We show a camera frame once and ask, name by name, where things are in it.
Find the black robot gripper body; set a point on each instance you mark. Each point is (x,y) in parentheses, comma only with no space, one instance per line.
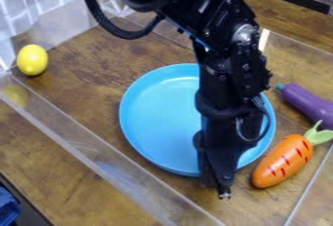
(233,78)

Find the orange toy carrot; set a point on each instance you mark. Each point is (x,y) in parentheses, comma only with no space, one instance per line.
(288,156)

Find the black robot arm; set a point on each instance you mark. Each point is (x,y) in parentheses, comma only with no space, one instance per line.
(208,20)

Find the blue round plastic tray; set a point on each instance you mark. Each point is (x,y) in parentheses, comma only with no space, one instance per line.
(160,118)

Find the purple toy eggplant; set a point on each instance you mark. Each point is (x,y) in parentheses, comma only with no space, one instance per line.
(316,107)

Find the yellow toy lemon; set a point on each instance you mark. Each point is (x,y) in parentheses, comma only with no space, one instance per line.
(33,60)

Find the blue object at corner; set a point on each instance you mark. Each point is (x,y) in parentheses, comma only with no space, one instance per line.
(10,208)

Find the clear acrylic barrier wall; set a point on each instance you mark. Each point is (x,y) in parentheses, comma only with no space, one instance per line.
(73,104)

